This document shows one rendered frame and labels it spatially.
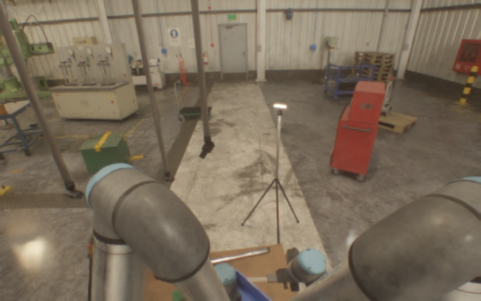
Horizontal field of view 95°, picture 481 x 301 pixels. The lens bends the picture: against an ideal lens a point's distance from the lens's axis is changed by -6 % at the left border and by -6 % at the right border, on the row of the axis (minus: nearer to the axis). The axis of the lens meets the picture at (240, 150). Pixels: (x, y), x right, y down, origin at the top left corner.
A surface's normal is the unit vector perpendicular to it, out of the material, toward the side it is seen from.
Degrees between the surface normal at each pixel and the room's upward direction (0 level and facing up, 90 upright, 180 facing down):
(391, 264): 61
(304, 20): 90
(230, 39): 90
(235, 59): 90
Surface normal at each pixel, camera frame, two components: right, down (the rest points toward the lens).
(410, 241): -0.63, -0.47
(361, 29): 0.01, 0.46
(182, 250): 0.57, -0.07
